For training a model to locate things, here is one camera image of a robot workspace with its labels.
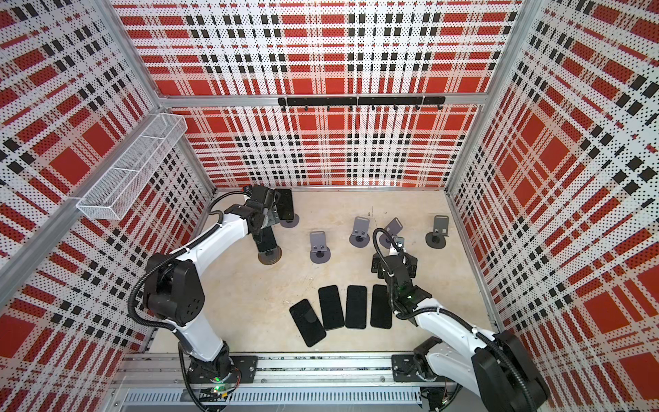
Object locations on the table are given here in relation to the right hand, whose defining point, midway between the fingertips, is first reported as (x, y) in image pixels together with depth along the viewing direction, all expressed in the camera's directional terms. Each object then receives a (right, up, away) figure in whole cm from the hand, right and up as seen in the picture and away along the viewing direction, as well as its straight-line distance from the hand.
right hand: (392, 255), depth 86 cm
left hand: (-47, +11, +5) cm, 49 cm away
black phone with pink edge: (-12, -16, +2) cm, 20 cm away
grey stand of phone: (-10, +5, +15) cm, 19 cm away
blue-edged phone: (-21, -18, +1) cm, 28 cm away
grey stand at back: (-40, +10, +22) cm, 47 cm away
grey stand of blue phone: (+3, +9, +11) cm, 14 cm away
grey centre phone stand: (-26, -1, +12) cm, 29 cm away
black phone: (-4, -20, -1) cm, 20 cm away
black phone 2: (-41, +18, +19) cm, 49 cm away
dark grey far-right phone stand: (+22, +4, +18) cm, 29 cm away
